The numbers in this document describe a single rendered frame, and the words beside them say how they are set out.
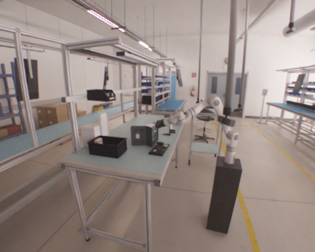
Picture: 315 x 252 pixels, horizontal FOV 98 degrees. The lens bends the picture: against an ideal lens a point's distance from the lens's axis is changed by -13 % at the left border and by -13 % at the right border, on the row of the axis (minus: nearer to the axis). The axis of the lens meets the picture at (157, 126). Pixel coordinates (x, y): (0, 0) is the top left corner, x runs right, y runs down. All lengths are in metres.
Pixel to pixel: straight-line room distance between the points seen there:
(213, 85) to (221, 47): 1.73
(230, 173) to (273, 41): 7.68
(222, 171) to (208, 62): 6.80
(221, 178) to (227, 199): 0.25
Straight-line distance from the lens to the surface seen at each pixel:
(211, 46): 8.17
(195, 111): 1.35
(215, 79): 8.10
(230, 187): 1.76
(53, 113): 4.80
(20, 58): 2.11
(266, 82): 8.58
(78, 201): 1.74
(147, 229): 1.56
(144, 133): 1.58
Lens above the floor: 1.63
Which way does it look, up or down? 16 degrees down
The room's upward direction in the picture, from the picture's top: straight up
